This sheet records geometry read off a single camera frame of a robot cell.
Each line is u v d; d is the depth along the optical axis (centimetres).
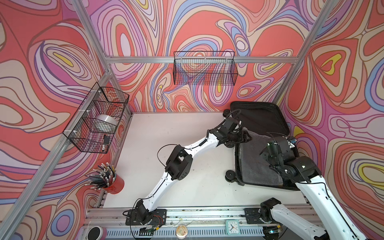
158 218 72
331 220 38
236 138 79
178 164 60
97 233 65
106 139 74
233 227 69
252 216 73
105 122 69
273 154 53
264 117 107
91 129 74
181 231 69
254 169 78
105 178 69
